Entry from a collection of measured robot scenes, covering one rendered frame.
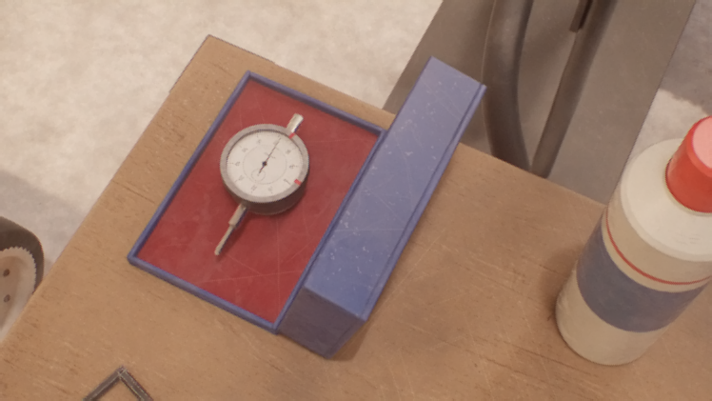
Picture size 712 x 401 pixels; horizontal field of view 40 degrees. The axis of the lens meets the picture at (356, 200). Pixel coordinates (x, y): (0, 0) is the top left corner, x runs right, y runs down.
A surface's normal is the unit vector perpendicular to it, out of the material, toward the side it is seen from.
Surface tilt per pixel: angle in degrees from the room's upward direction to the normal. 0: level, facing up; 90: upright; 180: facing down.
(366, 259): 13
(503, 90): 46
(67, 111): 0
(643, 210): 42
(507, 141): 56
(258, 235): 0
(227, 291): 0
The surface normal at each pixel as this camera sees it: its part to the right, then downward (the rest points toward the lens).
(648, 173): -0.63, -0.51
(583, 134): 0.00, -0.43
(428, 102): 0.20, -0.33
